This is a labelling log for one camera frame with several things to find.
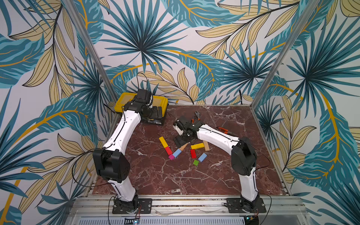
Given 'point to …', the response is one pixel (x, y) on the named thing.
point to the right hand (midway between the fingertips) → (181, 139)
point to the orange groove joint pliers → (198, 119)
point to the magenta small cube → (171, 157)
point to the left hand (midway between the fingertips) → (154, 115)
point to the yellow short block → (163, 142)
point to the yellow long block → (197, 146)
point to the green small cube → (196, 162)
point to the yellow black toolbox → (157, 101)
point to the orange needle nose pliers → (225, 131)
